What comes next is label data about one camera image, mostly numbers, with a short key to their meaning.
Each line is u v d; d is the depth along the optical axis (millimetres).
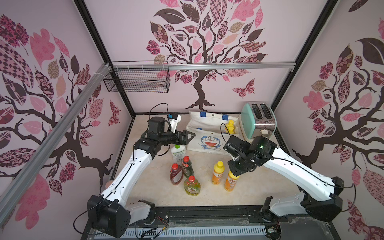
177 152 833
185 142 640
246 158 467
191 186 724
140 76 948
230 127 829
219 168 692
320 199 401
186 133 645
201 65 948
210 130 979
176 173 746
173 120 660
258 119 923
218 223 726
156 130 561
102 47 813
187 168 765
